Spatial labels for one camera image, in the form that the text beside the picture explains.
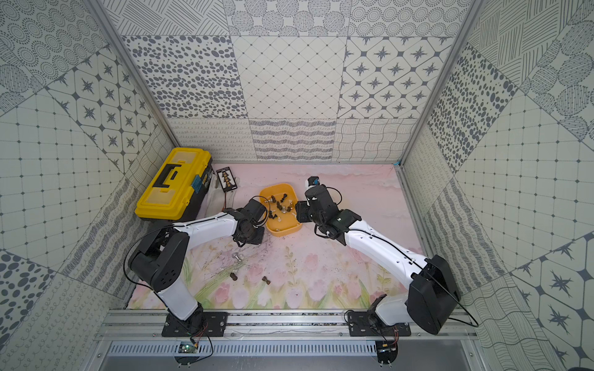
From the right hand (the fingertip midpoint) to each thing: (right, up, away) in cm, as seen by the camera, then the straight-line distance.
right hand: (302, 208), depth 82 cm
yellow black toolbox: (-49, +6, +6) cm, 50 cm away
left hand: (-18, -12, +12) cm, 25 cm away
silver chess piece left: (-27, -19, +7) cm, 34 cm away
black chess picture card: (-38, +11, +29) cm, 49 cm away
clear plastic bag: (-40, +1, +23) cm, 46 cm away
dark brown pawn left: (-25, -25, +1) cm, 36 cm away
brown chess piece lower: (-13, -28, +2) cm, 30 cm away
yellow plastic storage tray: (-10, -6, +17) cm, 21 cm away
